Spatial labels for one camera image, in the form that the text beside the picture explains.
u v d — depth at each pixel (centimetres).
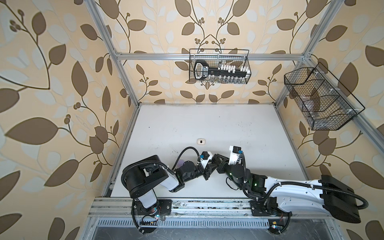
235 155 67
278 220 71
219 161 72
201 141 96
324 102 73
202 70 84
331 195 47
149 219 74
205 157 69
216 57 91
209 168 72
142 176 47
